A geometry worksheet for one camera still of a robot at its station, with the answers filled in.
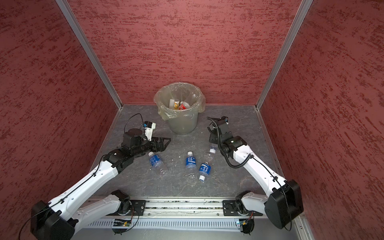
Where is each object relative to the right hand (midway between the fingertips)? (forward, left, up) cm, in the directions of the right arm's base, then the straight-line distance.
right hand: (213, 138), depth 82 cm
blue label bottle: (-9, +33, -12) cm, 37 cm away
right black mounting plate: (-33, -7, -16) cm, 37 cm away
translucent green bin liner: (+31, +22, +1) cm, 38 cm away
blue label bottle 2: (-11, +13, -15) cm, 23 cm away
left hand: (-4, +27, +3) cm, 27 cm away
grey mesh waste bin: (+18, +20, -8) cm, 28 cm away
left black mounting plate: (-30, +41, -16) cm, 54 cm away
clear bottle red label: (+23, +17, +3) cm, 29 cm away
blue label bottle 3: (-14, +5, -10) cm, 18 cm away
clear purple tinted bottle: (-5, +1, -14) cm, 15 cm away
